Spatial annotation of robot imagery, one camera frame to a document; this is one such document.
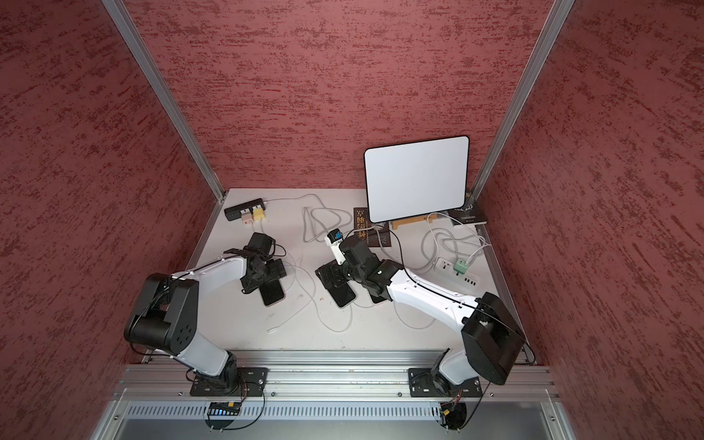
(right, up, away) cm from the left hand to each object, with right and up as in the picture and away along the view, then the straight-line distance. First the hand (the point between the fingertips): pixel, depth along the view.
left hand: (271, 282), depth 93 cm
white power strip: (+69, +1, -1) cm, 69 cm away
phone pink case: (+2, -2, -4) cm, 5 cm away
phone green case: (+26, -3, -4) cm, 26 cm away
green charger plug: (+66, +5, -1) cm, 67 cm away
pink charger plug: (-15, +22, +17) cm, 31 cm away
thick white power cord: (+15, +29, +25) cm, 41 cm away
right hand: (+22, +7, -12) cm, 26 cm away
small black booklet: (+78, +24, +21) cm, 84 cm away
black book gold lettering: (+38, +16, +13) cm, 43 cm away
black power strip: (-21, +25, +17) cm, 36 cm away
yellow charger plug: (-12, +24, +19) cm, 33 cm away
